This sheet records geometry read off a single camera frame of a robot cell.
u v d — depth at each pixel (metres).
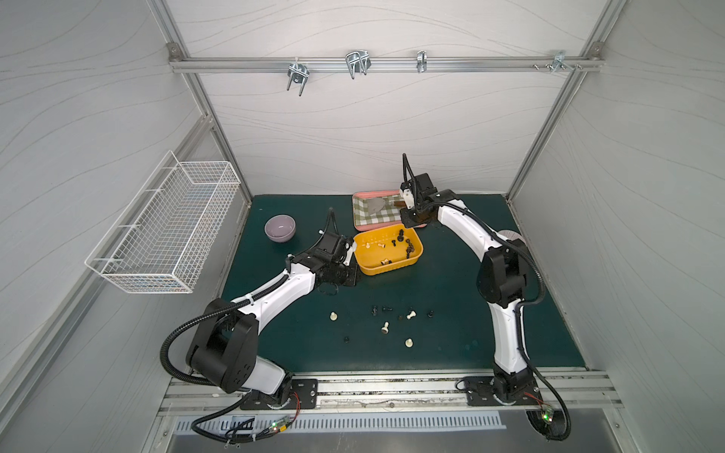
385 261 0.99
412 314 0.87
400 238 1.07
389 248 1.05
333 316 0.87
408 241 1.05
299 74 0.80
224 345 0.43
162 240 0.69
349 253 0.79
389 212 1.14
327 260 0.67
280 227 1.06
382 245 1.04
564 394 0.75
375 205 1.18
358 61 0.77
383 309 0.88
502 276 0.55
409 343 0.81
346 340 0.82
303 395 0.73
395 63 0.78
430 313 0.86
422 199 0.76
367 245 1.04
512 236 1.03
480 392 0.73
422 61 0.78
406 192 0.88
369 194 1.20
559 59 0.77
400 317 0.86
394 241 1.07
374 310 0.88
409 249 1.02
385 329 0.84
